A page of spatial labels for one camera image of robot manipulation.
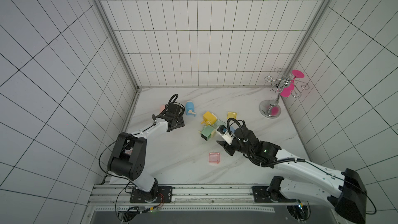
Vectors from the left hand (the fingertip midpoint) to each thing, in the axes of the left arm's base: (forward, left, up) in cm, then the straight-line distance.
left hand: (173, 125), depth 93 cm
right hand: (-11, -27, +11) cm, 31 cm away
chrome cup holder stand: (+15, -65, -3) cm, 67 cm away
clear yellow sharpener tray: (+11, -38, -4) cm, 40 cm away
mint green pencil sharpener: (-5, -21, +1) cm, 22 cm away
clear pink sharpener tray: (-18, -25, -5) cm, 31 cm away
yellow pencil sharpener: (+6, -22, -1) cm, 23 cm away
